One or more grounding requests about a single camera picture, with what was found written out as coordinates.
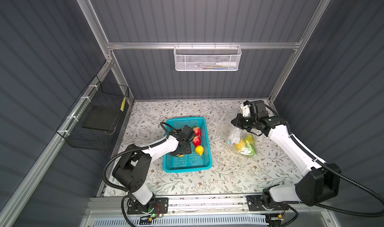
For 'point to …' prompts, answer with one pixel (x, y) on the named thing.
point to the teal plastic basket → (192, 162)
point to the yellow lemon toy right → (199, 149)
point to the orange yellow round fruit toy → (181, 155)
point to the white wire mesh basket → (207, 58)
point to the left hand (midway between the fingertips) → (184, 150)
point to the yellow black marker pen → (123, 104)
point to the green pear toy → (250, 138)
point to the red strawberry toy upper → (197, 130)
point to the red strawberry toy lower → (197, 141)
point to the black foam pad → (101, 117)
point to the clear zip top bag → (242, 142)
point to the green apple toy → (248, 150)
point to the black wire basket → (99, 93)
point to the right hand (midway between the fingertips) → (233, 122)
